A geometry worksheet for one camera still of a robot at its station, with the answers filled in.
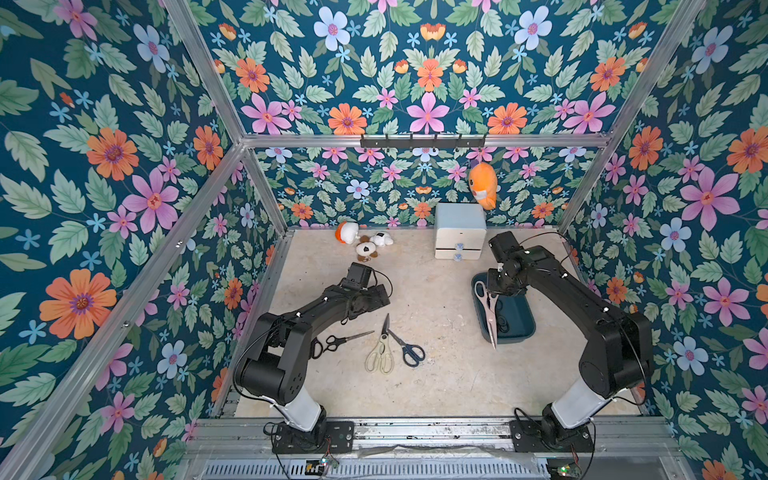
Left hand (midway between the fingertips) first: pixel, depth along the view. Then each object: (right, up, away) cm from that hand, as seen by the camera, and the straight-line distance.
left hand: (380, 297), depth 94 cm
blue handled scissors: (+10, -16, -6) cm, 20 cm away
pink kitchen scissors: (+33, 0, -8) cm, 34 cm away
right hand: (+36, +5, -6) cm, 36 cm away
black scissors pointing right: (-14, -13, -4) cm, 20 cm away
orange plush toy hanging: (+34, +37, +2) cm, 50 cm away
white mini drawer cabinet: (+27, +22, +8) cm, 36 cm away
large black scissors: (+39, -8, -1) cm, 40 cm away
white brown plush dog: (-6, +17, +17) cm, 24 cm away
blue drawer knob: (+27, +13, +13) cm, 33 cm away
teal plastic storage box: (+44, -6, +1) cm, 44 cm away
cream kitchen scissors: (+1, -17, -8) cm, 18 cm away
